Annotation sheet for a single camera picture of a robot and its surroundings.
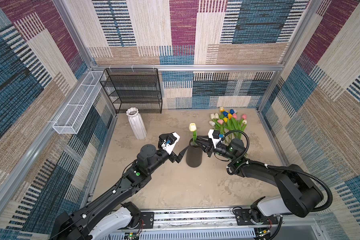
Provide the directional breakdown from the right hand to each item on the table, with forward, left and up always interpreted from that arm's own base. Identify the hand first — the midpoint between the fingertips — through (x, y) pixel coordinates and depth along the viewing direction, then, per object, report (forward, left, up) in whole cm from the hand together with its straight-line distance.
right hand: (196, 140), depth 77 cm
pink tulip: (+26, -21, -18) cm, 38 cm away
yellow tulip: (+29, -25, -19) cm, 42 cm away
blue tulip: (+34, -25, -17) cm, 46 cm away
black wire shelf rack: (+47, +37, -2) cm, 60 cm away
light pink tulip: (+30, -31, -16) cm, 47 cm away
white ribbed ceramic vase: (+17, +34, -4) cm, 38 cm away
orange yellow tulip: (+30, -28, -16) cm, 44 cm away
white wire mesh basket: (+32, +73, -2) cm, 79 cm away
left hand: (-3, +8, +8) cm, 12 cm away
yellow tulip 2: (+41, -25, -20) cm, 52 cm away
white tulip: (+26, -15, -19) cm, 35 cm away
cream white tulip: (0, +2, +10) cm, 10 cm away
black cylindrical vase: (-1, +1, -15) cm, 15 cm away
